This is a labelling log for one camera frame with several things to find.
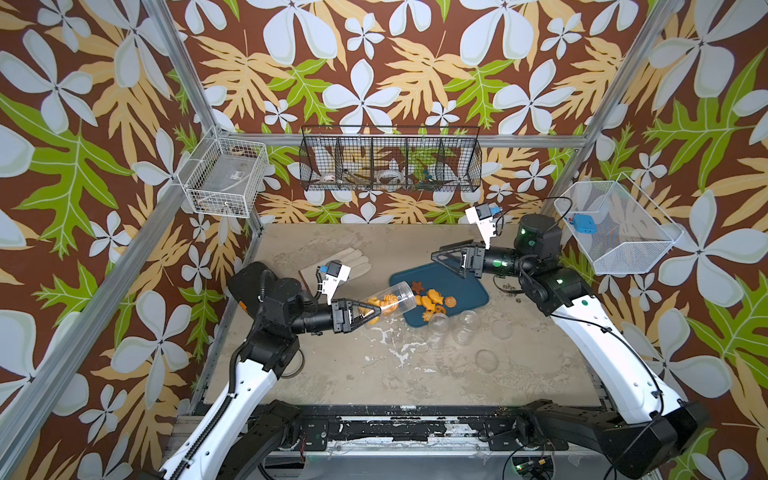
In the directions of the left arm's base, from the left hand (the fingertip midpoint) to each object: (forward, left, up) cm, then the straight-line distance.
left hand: (377, 311), depth 63 cm
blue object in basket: (+31, -60, -5) cm, 68 cm away
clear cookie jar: (+9, -26, -22) cm, 36 cm away
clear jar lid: (0, -32, -30) cm, 44 cm away
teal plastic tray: (+22, -29, -27) cm, 46 cm away
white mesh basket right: (+24, -67, 0) cm, 71 cm away
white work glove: (+38, +10, -30) cm, 50 cm away
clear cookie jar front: (+9, -18, -27) cm, 34 cm away
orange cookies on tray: (+19, -17, -28) cm, 38 cm away
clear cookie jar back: (+3, -4, -1) cm, 5 cm away
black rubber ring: (-2, +23, -31) cm, 39 cm away
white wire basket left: (+42, +46, +4) cm, 62 cm away
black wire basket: (+56, -3, 0) cm, 56 cm away
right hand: (+9, -13, +8) cm, 17 cm away
